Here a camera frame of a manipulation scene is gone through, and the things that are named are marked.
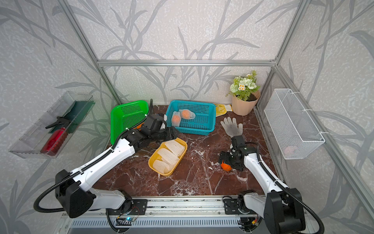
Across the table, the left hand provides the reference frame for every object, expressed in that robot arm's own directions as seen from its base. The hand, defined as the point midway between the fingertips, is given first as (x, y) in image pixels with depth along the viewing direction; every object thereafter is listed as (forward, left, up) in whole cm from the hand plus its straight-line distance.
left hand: (176, 133), depth 77 cm
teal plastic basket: (+25, -17, -23) cm, 37 cm away
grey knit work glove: (+20, -37, -22) cm, 48 cm away
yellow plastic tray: (-6, -2, -16) cm, 18 cm away
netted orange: (+28, -4, -17) cm, 33 cm away
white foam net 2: (-6, +6, -17) cm, 18 cm away
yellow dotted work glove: (+37, -31, -20) cm, 52 cm away
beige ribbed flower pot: (+32, -46, -13) cm, 57 cm away
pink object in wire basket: (-10, -57, 0) cm, 58 cm away
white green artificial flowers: (+29, -40, +9) cm, 50 cm away
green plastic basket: (+29, +45, -22) cm, 58 cm away
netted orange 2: (-12, -28, -17) cm, 35 cm away
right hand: (-9, -28, -16) cm, 33 cm away
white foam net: (-12, +9, -17) cm, 23 cm away
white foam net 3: (0, +2, -16) cm, 16 cm away
